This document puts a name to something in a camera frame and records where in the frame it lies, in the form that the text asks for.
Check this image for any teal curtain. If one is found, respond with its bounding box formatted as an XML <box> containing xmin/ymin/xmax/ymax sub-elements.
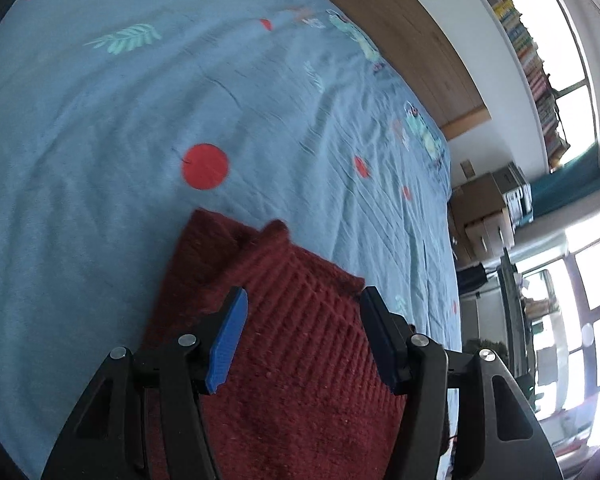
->
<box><xmin>530</xmin><ymin>142</ymin><xmax>600</xmax><ymax>218</ymax></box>

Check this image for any row of books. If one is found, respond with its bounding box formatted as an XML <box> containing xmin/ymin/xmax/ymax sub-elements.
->
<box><xmin>457</xmin><ymin>0</ymin><xmax>571</xmax><ymax>168</ymax></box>

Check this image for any blue printed blanket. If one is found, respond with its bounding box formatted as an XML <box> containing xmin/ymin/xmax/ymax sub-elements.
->
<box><xmin>0</xmin><ymin>0</ymin><xmax>463</xmax><ymax>480</ymax></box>

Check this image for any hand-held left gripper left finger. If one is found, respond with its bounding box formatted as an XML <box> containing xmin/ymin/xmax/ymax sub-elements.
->
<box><xmin>41</xmin><ymin>286</ymin><xmax>249</xmax><ymax>480</ymax></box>

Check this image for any white printer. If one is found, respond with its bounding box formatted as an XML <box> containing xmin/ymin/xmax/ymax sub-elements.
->
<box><xmin>492</xmin><ymin>162</ymin><xmax>535</xmax><ymax>223</ymax></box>

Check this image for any wooden headboard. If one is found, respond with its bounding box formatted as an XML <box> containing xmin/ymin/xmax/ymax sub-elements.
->
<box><xmin>272</xmin><ymin>0</ymin><xmax>492</xmax><ymax>138</ymax></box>

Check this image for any dark red knitted sweater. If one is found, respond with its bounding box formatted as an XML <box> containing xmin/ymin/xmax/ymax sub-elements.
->
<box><xmin>140</xmin><ymin>208</ymin><xmax>451</xmax><ymax>480</ymax></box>

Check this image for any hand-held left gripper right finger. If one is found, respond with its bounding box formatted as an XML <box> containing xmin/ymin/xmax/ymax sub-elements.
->
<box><xmin>359</xmin><ymin>286</ymin><xmax>566</xmax><ymax>480</ymax></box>

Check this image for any wooden dresser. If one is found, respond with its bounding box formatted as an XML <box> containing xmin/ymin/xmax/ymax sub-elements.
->
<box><xmin>450</xmin><ymin>172</ymin><xmax>517</xmax><ymax>263</ymax></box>

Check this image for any black bag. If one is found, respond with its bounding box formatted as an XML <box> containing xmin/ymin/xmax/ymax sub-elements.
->
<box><xmin>457</xmin><ymin>262</ymin><xmax>488</xmax><ymax>293</ymax></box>

